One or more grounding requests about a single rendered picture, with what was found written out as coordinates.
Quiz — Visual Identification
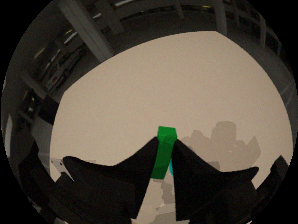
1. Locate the green post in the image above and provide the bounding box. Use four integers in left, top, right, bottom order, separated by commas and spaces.
150, 127, 177, 180

